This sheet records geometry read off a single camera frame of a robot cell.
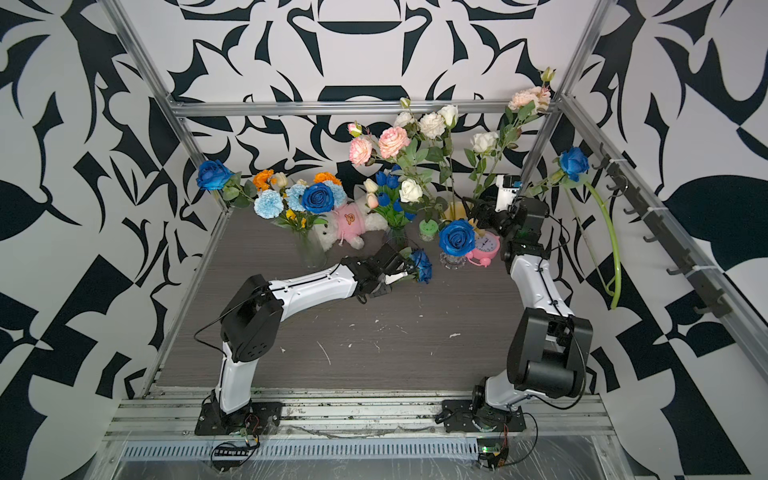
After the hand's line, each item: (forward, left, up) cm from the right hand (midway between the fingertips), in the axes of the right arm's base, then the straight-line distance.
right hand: (477, 194), depth 82 cm
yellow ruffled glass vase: (+3, +4, -10) cm, 11 cm away
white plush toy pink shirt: (+9, +38, -21) cm, 45 cm away
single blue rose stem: (-13, +15, -14) cm, 24 cm away
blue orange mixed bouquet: (-9, +46, +7) cm, 48 cm away
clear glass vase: (+2, +51, -29) cm, 59 cm away
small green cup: (+8, +10, -25) cm, 29 cm away
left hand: (-10, +28, -20) cm, 35 cm away
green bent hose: (-19, -26, +4) cm, 32 cm away
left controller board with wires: (-56, +64, -32) cm, 90 cm away
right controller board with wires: (-55, +1, -29) cm, 63 cm away
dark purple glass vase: (+3, +21, -23) cm, 31 cm away
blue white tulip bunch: (+6, +25, -6) cm, 27 cm away
